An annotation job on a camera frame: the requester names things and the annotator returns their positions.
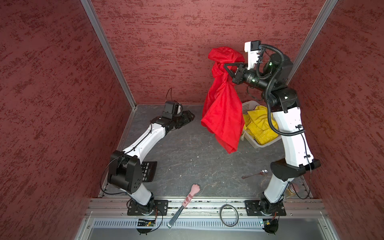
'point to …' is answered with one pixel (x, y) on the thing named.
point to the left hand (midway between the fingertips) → (191, 120)
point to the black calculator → (148, 169)
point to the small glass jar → (289, 191)
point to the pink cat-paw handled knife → (194, 189)
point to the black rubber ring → (221, 217)
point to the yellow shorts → (256, 124)
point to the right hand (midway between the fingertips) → (224, 68)
